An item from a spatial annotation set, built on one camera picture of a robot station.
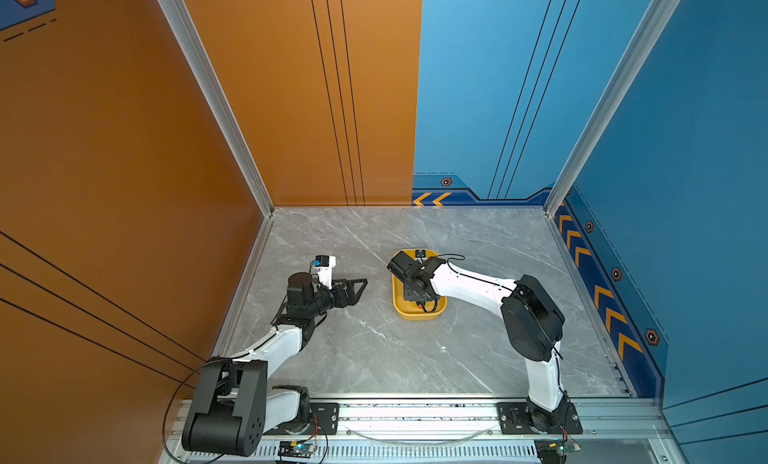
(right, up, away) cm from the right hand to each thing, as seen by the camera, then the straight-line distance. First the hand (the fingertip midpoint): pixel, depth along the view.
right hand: (414, 293), depth 92 cm
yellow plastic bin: (-1, -5, -2) cm, 5 cm away
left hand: (-17, +5, -6) cm, 19 cm away
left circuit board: (-31, -33, -21) cm, 50 cm away
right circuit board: (+32, -32, -23) cm, 51 cm away
